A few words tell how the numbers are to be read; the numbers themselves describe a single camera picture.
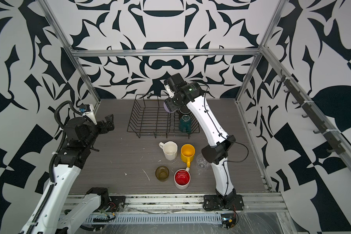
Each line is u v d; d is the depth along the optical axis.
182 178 0.81
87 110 0.59
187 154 0.90
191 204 0.76
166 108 0.74
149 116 1.08
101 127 0.63
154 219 0.65
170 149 0.88
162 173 0.83
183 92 0.52
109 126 0.65
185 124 0.94
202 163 0.87
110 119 0.64
